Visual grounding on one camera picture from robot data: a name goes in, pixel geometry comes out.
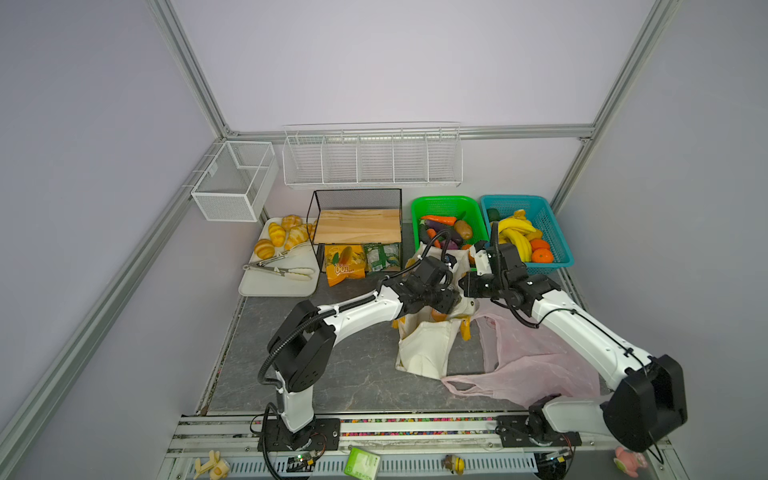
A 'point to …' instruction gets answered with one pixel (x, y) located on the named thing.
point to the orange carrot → (443, 219)
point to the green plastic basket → (462, 207)
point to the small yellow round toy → (455, 464)
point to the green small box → (361, 464)
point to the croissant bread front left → (264, 249)
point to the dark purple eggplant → (437, 227)
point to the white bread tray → (269, 283)
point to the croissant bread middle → (277, 234)
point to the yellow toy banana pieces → (217, 468)
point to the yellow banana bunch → (519, 231)
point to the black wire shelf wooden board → (356, 230)
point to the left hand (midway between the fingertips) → (451, 296)
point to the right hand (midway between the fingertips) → (462, 283)
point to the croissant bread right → (299, 233)
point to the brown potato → (463, 229)
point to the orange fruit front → (542, 255)
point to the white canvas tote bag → (426, 337)
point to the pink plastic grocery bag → (527, 363)
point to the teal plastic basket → (541, 212)
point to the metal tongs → (298, 272)
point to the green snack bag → (382, 256)
